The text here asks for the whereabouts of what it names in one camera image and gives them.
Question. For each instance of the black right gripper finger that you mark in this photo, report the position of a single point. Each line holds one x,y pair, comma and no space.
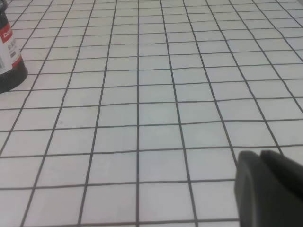
268,190

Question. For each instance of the black mesh pen holder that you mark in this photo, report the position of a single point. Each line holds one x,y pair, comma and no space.
12,68

